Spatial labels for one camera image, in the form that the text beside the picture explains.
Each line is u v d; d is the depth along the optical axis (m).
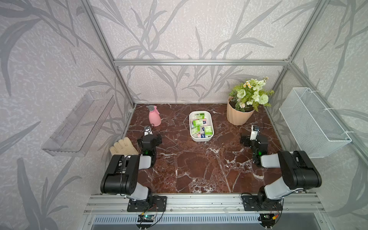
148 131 0.79
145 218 0.71
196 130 0.98
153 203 0.72
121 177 0.45
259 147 0.72
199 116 1.06
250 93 0.87
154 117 1.02
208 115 1.06
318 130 0.60
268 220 0.72
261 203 0.67
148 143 0.71
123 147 0.95
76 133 0.68
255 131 0.81
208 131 0.96
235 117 0.97
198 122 1.02
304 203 0.78
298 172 0.46
